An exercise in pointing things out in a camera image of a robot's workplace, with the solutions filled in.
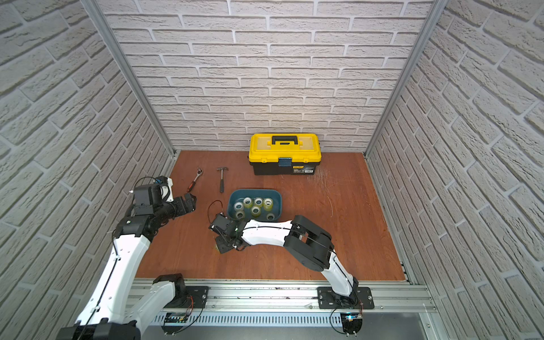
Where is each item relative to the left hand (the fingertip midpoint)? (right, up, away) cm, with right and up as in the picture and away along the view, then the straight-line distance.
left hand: (187, 196), depth 77 cm
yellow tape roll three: (+24, -9, +17) cm, 31 cm away
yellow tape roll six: (+29, -6, +19) cm, 35 cm away
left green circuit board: (-2, -42, -5) cm, 43 cm away
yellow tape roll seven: (+31, -10, +17) cm, 37 cm away
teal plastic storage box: (+23, -6, +20) cm, 31 cm away
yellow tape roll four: (+17, -11, +17) cm, 26 cm away
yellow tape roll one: (+20, -5, +20) cm, 28 cm away
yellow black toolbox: (+37, +18, +20) cm, 46 cm away
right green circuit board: (+60, -42, -7) cm, 73 cm away
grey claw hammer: (+5, +2, +27) cm, 28 cm away
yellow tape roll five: (+25, -5, +21) cm, 33 cm away
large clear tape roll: (+15, -7, +19) cm, 26 cm away
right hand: (+12, -20, +8) cm, 25 cm away
